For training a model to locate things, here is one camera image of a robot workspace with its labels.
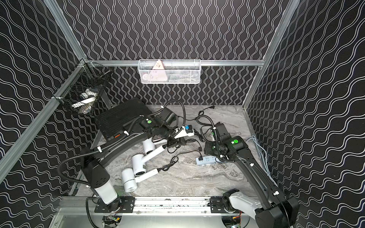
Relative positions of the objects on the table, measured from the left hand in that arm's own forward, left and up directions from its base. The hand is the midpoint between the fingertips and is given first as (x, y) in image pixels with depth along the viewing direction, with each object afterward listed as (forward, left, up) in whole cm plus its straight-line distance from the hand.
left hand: (184, 138), depth 74 cm
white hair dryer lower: (-18, +28, -18) cm, 38 cm away
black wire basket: (+28, +69, +3) cm, 75 cm away
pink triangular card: (+41, +20, +12) cm, 47 cm away
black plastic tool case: (+25, +47, -18) cm, 56 cm away
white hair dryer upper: (+2, +21, -14) cm, 25 cm away
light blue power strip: (-2, -14, -20) cm, 25 cm away
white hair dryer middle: (-6, +27, -18) cm, 33 cm away
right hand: (-2, -14, -6) cm, 15 cm away
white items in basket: (+15, +54, +10) cm, 57 cm away
